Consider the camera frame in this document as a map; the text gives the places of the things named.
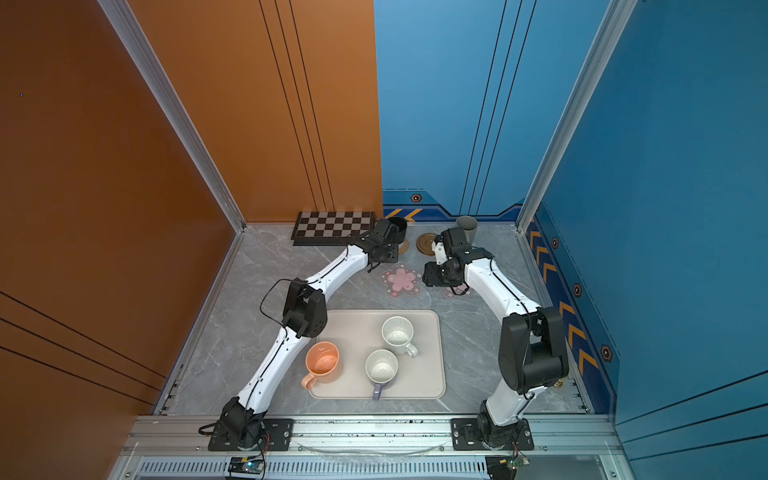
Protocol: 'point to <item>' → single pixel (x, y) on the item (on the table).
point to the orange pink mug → (321, 361)
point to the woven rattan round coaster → (404, 247)
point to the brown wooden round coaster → (424, 243)
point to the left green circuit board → (246, 465)
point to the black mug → (402, 228)
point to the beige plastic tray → (358, 332)
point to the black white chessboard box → (330, 228)
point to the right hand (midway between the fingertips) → (429, 277)
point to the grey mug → (469, 225)
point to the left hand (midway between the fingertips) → (394, 250)
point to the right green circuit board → (504, 467)
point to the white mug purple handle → (381, 367)
